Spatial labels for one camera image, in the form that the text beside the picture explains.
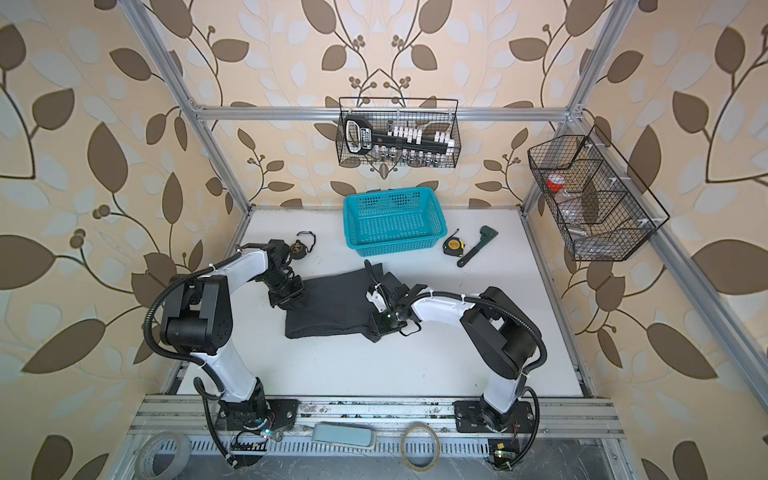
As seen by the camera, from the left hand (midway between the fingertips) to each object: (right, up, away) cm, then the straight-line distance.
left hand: (305, 301), depth 91 cm
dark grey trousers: (+10, 0, -2) cm, 10 cm away
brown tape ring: (+30, -30, -20) cm, 47 cm away
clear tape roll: (-29, -30, -24) cm, 48 cm away
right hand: (+21, -8, -4) cm, 23 cm away
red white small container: (+72, +35, -10) cm, 80 cm away
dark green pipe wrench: (+62, +21, +21) cm, 69 cm away
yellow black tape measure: (+48, +17, +14) cm, 53 cm away
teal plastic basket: (+27, +27, +28) cm, 47 cm away
